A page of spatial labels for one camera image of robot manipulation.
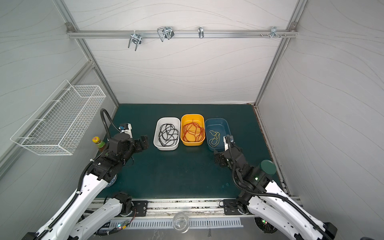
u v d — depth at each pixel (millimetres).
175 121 1064
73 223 418
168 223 703
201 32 783
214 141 984
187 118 1043
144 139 675
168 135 1013
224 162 648
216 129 1078
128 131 648
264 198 467
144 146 675
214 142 984
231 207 693
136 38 794
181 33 779
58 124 678
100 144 805
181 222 638
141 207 737
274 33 765
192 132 1004
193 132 1013
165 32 765
